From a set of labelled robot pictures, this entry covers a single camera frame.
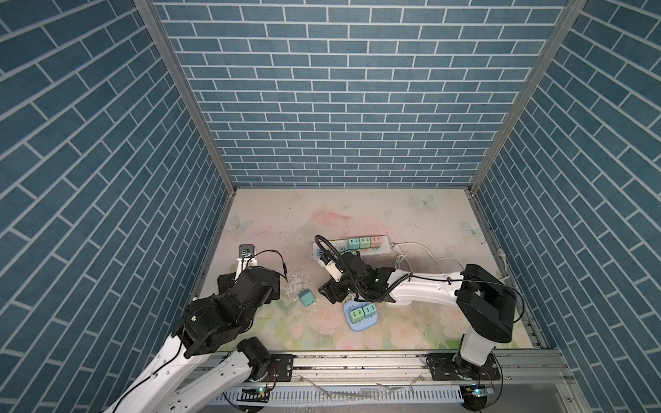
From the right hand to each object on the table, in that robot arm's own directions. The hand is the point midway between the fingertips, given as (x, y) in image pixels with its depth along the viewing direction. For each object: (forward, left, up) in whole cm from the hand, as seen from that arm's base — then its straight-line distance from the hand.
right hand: (327, 284), depth 83 cm
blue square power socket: (-9, -14, -6) cm, 17 cm away
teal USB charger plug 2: (+17, -8, 0) cm, 18 cm away
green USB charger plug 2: (+17, -12, 0) cm, 21 cm away
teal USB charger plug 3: (-2, +7, -6) cm, 10 cm away
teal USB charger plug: (-9, -10, -1) cm, 13 cm away
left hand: (-6, +15, +16) cm, 22 cm away
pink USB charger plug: (+18, -16, 0) cm, 24 cm away
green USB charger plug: (-7, -14, 0) cm, 16 cm away
